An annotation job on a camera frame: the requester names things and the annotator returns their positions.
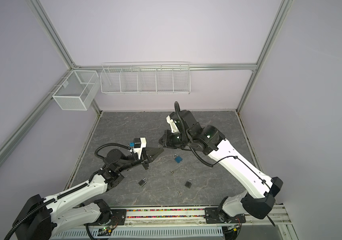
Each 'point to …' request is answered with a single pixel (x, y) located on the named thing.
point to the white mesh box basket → (78, 91)
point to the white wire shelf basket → (149, 79)
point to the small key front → (180, 193)
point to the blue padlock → (177, 158)
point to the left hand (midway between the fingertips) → (163, 152)
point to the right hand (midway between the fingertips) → (158, 142)
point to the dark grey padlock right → (188, 183)
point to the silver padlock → (143, 182)
